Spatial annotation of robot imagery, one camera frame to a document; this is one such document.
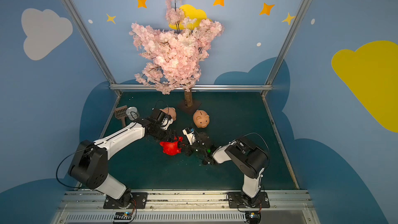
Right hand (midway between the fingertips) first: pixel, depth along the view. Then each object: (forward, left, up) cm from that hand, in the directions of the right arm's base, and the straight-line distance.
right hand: (181, 142), depth 88 cm
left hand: (+2, +5, +2) cm, 6 cm away
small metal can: (+19, +36, 0) cm, 41 cm away
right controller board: (-32, -39, -10) cm, 51 cm away
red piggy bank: (-4, +4, +2) cm, 6 cm away
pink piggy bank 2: (+16, -10, +2) cm, 19 cm away
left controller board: (-36, +24, -9) cm, 44 cm away
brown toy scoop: (+23, +48, -5) cm, 53 cm away
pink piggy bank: (+22, +11, +1) cm, 24 cm away
